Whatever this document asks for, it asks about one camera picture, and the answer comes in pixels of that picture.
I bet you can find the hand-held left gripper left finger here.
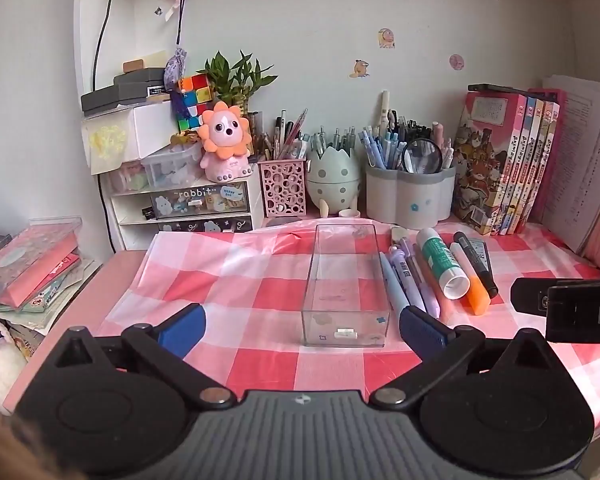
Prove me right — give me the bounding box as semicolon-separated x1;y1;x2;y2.
54;304;237;409

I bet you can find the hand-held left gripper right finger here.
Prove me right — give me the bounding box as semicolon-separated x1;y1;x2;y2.
369;306;557;409

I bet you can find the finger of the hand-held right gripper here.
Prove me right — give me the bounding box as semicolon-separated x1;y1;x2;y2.
511;275;600;317

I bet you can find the lilac pen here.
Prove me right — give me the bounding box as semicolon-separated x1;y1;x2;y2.
411;244;441;319

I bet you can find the black marker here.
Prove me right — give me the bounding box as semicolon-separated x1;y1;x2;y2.
453;231;500;299

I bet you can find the orange highlighter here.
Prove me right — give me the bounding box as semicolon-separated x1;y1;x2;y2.
449;242;491;316

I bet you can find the purple labelled pen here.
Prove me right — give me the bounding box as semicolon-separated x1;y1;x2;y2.
389;237;428;313

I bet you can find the light blue pen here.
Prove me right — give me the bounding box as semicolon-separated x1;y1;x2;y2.
378;251;406;314

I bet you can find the green label glue stick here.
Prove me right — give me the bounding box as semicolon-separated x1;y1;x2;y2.
416;228;472;301

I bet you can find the clear plastic organizer box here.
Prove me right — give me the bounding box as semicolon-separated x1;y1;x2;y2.
300;223;391;348

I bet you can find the pencil lead refill case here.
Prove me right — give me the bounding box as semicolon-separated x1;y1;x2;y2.
467;239;493;281

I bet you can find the pink checkered tablecloth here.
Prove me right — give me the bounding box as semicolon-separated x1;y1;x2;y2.
102;217;600;441

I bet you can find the white drawer cabinet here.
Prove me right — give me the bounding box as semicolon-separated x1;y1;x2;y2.
97;175;255;252

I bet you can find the pile of booklets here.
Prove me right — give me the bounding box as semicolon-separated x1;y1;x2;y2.
0;255;103;333

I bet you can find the gray flower-shaped pen holder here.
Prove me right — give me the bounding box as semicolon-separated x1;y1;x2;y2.
365;162;457;231

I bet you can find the cat cover comic book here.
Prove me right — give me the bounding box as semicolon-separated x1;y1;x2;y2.
452;91;529;237

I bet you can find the stack of printed papers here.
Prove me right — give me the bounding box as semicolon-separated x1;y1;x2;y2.
540;75;600;256

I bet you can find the clear small storage box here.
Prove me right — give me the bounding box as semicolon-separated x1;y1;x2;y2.
141;142;203;188

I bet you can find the pink perforated pen holder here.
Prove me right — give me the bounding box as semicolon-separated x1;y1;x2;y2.
258;158;308;218

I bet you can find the pink patterned box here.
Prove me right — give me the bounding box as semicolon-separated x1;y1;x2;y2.
0;225;81;308

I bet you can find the green egg-shaped pen holder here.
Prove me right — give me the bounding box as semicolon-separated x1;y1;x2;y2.
306;142;362;218

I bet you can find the black rimmed magnifying glass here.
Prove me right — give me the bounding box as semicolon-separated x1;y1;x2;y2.
401;139;444;175

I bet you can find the white plush toy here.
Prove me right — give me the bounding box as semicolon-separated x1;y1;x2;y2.
0;320;28;416

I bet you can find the cluster of blue white pens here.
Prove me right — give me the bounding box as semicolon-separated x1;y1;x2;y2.
357;91;456;171

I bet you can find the pink orange lion toy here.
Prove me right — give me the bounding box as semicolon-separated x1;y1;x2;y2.
196;101;254;184

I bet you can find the white cardboard box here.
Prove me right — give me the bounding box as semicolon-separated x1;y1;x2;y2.
82;102;178;176

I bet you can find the cluster of green pens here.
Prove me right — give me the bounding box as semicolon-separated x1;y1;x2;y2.
310;126;358;156

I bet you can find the cluster of thin assorted pens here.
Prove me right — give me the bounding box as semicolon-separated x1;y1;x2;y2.
262;108;311;163

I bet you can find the colourful puzzle cube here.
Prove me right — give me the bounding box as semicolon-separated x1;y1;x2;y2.
176;74;216;133

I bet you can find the dark gray flat box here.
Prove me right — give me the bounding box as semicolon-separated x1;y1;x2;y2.
81;84;146;113

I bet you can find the black flat box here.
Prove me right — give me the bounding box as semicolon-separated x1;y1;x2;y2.
114;67;168;106

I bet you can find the green bamboo plant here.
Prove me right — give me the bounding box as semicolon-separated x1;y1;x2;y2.
196;50;279;116

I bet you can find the purple hanging charm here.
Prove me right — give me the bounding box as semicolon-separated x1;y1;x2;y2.
162;0;191;118

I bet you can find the black cable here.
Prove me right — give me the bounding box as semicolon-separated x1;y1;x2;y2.
92;0;123;93

